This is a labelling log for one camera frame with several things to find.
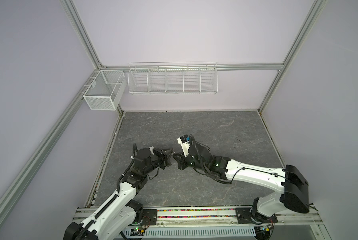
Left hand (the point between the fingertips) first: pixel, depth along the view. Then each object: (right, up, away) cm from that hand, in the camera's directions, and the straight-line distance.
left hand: (174, 150), depth 75 cm
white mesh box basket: (-49, +37, +25) cm, 66 cm away
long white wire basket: (-3, +44, +22) cm, 49 cm away
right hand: (-1, -3, -3) cm, 4 cm away
